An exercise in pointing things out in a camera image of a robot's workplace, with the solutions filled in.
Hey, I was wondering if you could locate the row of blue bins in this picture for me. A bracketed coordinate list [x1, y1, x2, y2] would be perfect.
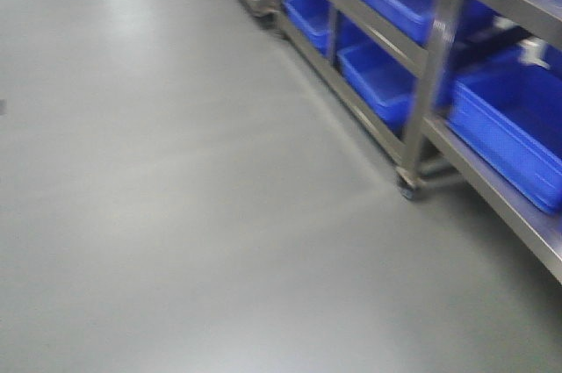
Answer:
[219, 0, 562, 216]

